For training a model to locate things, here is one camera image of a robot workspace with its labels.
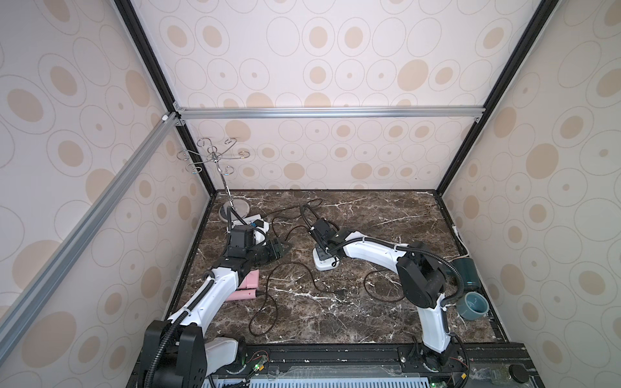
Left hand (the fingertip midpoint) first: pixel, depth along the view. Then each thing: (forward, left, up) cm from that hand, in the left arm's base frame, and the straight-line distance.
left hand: (293, 246), depth 81 cm
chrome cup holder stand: (+33, +33, -19) cm, 50 cm away
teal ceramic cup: (-15, -62, -14) cm, 65 cm away
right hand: (+7, -15, -13) cm, 21 cm away
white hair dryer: (+3, +10, +8) cm, 13 cm away
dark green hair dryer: (-4, -63, -11) cm, 64 cm away
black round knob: (-35, -62, -5) cm, 71 cm away
